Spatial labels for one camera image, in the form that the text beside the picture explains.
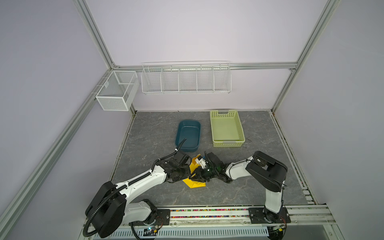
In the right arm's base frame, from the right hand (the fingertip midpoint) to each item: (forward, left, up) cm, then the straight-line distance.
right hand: (189, 180), depth 84 cm
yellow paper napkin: (-1, -1, -1) cm, 2 cm away
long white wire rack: (+56, +7, +30) cm, 64 cm away
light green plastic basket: (+37, -26, -2) cm, 45 cm away
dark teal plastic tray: (+36, +1, 0) cm, 36 cm away
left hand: (+1, 0, +3) cm, 4 cm away
